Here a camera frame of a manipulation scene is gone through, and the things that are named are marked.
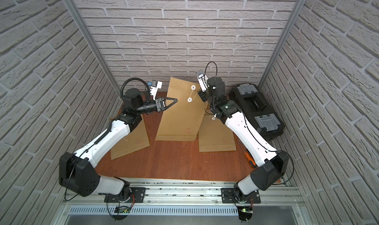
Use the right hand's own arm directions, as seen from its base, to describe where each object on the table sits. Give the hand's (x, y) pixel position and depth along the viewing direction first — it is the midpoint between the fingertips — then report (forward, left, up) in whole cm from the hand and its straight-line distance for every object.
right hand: (209, 81), depth 73 cm
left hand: (-10, +16, -2) cm, 19 cm away
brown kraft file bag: (-10, -5, -38) cm, 39 cm away
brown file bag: (-10, +46, -37) cm, 60 cm away
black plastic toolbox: (+6, -29, -22) cm, 37 cm away
